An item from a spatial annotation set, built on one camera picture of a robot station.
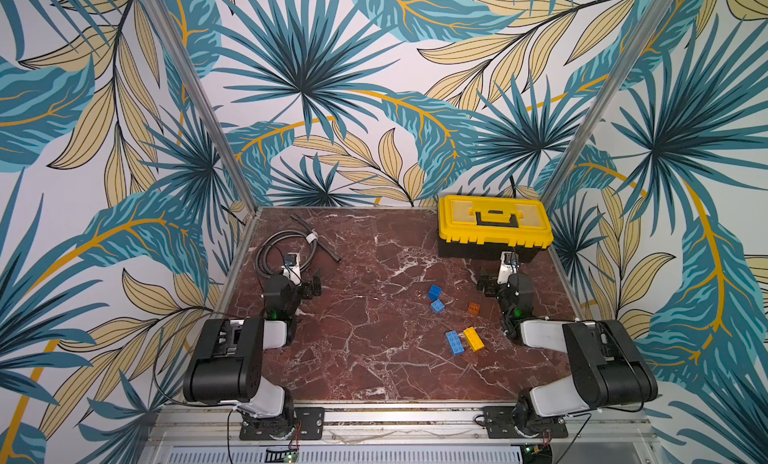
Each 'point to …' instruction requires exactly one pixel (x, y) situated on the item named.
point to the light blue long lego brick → (455, 342)
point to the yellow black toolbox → (487, 227)
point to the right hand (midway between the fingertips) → (499, 268)
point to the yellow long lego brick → (473, 339)
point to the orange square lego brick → (474, 308)
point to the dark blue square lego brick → (434, 292)
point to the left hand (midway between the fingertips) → (304, 271)
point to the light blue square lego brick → (437, 306)
